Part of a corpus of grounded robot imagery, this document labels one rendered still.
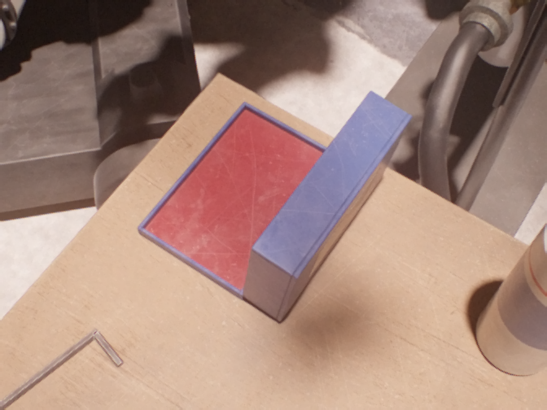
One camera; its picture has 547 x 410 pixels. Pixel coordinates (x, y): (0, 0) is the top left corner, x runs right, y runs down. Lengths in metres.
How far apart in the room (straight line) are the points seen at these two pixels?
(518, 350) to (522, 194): 0.70
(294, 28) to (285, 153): 0.74
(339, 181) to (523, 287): 0.14
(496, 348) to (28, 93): 0.79
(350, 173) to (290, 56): 0.83
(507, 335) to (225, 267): 0.23
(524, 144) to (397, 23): 0.33
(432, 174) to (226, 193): 0.25
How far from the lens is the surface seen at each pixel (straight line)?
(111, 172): 1.04
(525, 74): 0.90
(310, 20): 1.41
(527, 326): 0.54
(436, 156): 0.80
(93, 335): 0.62
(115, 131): 1.04
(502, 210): 1.23
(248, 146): 0.68
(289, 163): 0.67
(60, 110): 1.12
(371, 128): 0.56
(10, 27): 1.12
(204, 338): 0.61
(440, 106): 0.80
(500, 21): 0.84
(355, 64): 1.35
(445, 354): 0.62
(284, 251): 0.51
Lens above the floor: 1.05
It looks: 62 degrees down
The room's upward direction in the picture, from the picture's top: straight up
